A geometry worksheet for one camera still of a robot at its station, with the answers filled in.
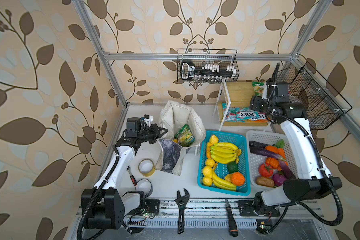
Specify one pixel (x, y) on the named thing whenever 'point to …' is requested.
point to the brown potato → (265, 181)
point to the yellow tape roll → (146, 167)
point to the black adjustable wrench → (180, 201)
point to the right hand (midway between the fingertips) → (260, 103)
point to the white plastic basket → (257, 165)
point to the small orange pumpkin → (272, 162)
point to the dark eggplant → (257, 146)
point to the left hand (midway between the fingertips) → (168, 129)
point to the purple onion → (278, 179)
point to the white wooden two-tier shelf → (237, 94)
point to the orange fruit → (237, 178)
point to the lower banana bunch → (222, 183)
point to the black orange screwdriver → (232, 224)
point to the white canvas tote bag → (173, 116)
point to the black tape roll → (144, 185)
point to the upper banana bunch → (225, 152)
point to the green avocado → (232, 167)
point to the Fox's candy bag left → (243, 114)
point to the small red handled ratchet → (131, 176)
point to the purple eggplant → (266, 153)
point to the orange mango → (208, 149)
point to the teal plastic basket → (224, 166)
